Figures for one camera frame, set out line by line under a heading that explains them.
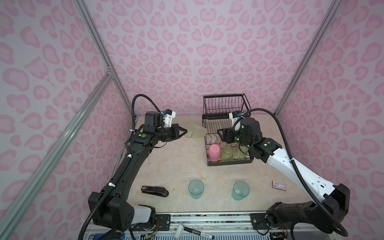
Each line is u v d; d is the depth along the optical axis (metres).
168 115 0.69
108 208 0.38
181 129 0.73
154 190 0.83
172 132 0.66
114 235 0.68
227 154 0.87
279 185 0.84
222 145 0.91
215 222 0.75
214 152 0.86
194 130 0.77
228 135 0.65
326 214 0.37
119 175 0.43
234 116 0.65
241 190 0.82
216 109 0.98
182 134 0.72
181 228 0.69
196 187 0.83
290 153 0.49
